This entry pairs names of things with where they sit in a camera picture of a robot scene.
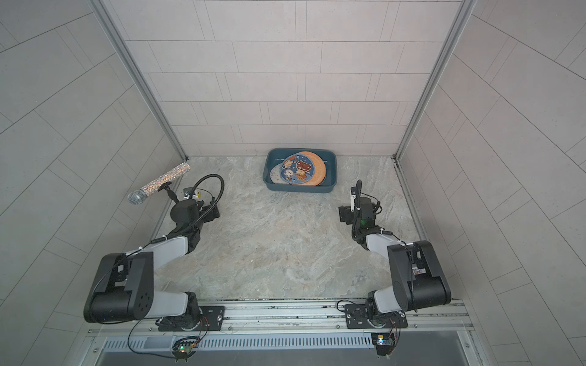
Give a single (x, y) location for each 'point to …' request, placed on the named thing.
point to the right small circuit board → (383, 341)
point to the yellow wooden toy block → (199, 194)
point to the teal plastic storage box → (272, 157)
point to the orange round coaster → (319, 173)
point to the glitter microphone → (138, 196)
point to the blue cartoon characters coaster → (297, 169)
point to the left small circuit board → (182, 350)
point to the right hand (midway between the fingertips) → (354, 202)
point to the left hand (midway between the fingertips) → (208, 200)
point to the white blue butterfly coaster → (275, 174)
